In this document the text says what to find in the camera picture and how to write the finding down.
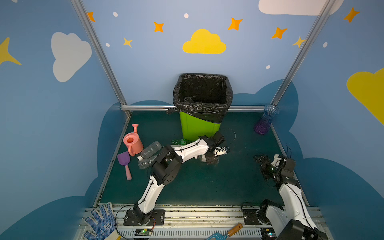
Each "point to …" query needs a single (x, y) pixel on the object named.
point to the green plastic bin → (193, 128)
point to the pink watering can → (133, 141)
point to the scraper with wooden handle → (223, 237)
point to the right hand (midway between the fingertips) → (259, 159)
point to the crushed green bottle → (180, 141)
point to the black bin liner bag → (206, 96)
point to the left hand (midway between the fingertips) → (213, 154)
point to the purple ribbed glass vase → (262, 126)
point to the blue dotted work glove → (106, 227)
